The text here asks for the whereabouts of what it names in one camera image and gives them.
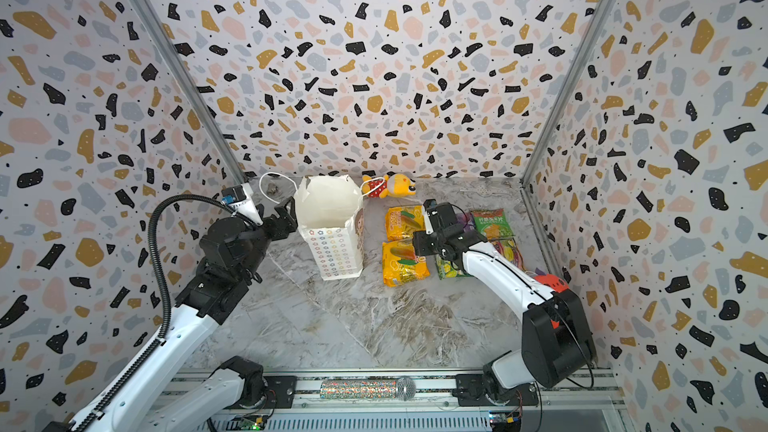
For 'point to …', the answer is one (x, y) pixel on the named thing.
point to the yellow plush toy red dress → (393, 185)
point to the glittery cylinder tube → (401, 389)
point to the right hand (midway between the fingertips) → (416, 234)
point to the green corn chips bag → (492, 223)
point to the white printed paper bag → (329, 210)
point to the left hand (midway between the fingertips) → (277, 197)
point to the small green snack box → (446, 269)
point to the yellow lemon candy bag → (403, 221)
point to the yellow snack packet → (400, 263)
